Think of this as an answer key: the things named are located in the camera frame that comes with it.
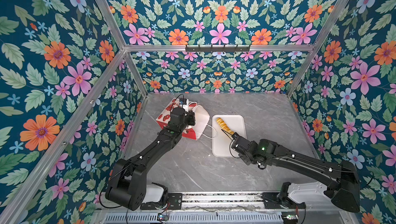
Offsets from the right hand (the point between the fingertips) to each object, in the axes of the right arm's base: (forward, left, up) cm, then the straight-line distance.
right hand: (245, 150), depth 78 cm
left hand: (+20, +27, +11) cm, 36 cm away
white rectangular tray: (+13, +11, -13) cm, 21 cm away
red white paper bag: (+27, +24, -7) cm, 37 cm away
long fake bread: (+19, +10, -7) cm, 23 cm away
